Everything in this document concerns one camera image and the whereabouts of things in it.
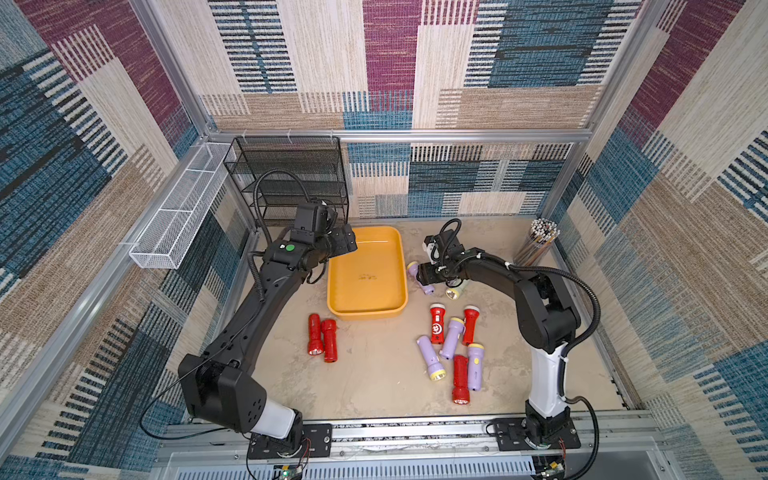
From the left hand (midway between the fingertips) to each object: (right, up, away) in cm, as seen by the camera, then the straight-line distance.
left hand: (343, 237), depth 80 cm
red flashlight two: (-5, -29, +7) cm, 30 cm away
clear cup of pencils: (+59, +2, +12) cm, 60 cm away
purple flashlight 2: (+25, -36, +1) cm, 43 cm away
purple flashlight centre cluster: (+32, -26, +9) cm, 42 cm away
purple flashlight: (+20, -9, +21) cm, 30 cm away
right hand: (+26, -12, +20) cm, 35 cm away
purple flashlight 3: (+36, -34, +3) cm, 49 cm away
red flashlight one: (-9, -31, +7) cm, 33 cm away
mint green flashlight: (+33, -17, +16) cm, 40 cm away
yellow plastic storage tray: (+6, -14, +20) cm, 25 cm away
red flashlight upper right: (+37, -23, +12) cm, 45 cm away
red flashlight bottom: (+31, -40, -1) cm, 50 cm away
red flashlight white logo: (+26, -25, +10) cm, 37 cm away
